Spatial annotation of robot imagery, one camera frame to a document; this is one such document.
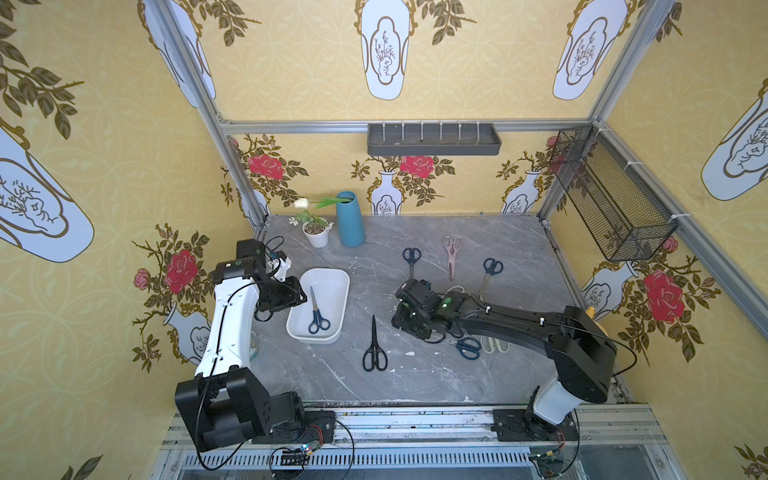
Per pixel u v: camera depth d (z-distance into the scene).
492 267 1.06
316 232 1.06
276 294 0.66
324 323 0.92
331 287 0.99
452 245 1.12
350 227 1.04
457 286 1.00
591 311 0.84
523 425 0.73
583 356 0.44
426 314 0.64
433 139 0.92
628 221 0.73
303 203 0.90
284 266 0.75
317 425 0.73
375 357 0.86
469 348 0.86
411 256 1.09
